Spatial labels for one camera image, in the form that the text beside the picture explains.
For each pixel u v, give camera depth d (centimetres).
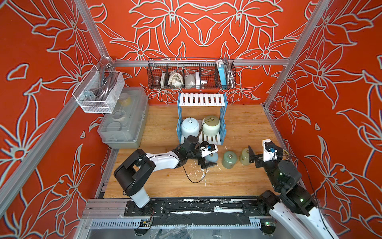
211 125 93
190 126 92
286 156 92
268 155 55
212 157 83
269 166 59
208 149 70
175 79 90
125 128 83
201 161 76
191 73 97
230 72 82
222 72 84
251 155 62
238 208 74
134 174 45
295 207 47
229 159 81
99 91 78
